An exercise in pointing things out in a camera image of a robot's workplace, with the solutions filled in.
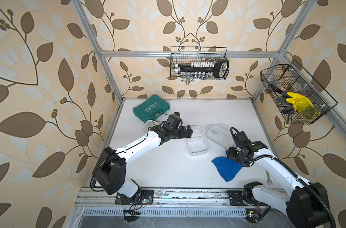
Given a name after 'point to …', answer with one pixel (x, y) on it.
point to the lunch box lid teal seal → (220, 134)
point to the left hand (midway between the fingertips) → (185, 130)
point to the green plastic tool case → (151, 109)
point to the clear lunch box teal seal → (198, 145)
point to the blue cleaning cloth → (227, 167)
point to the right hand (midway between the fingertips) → (233, 158)
